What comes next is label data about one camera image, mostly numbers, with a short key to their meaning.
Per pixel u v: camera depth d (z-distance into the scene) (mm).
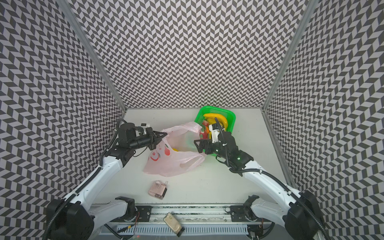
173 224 669
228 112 1050
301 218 383
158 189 755
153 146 695
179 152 701
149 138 675
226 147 553
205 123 1048
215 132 679
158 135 714
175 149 707
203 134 918
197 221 720
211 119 1077
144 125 752
